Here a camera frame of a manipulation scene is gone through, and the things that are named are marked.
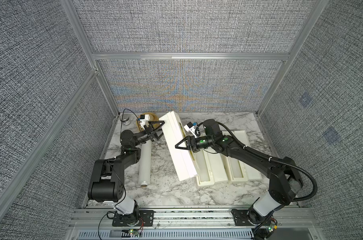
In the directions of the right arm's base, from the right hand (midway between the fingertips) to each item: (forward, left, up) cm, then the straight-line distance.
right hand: (178, 145), depth 72 cm
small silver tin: (+35, +39, -21) cm, 57 cm away
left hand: (+9, +5, +3) cm, 11 cm away
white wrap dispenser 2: (-4, -18, -18) cm, 26 cm away
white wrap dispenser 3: (-7, -2, -1) cm, 7 cm away
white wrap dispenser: (-5, -34, -18) cm, 39 cm away
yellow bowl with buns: (+36, +19, -20) cm, 46 cm away
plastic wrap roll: (-3, +20, -22) cm, 30 cm away
